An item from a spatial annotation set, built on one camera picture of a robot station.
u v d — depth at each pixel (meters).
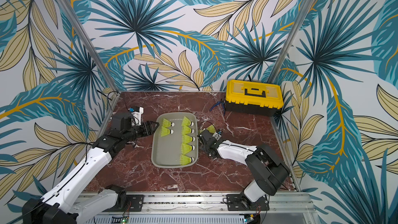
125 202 0.71
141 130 0.69
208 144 0.70
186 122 0.98
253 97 0.96
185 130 0.95
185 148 0.86
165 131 0.93
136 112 0.69
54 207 0.38
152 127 0.69
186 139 0.91
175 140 0.93
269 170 0.47
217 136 0.82
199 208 0.73
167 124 0.97
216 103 1.13
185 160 0.82
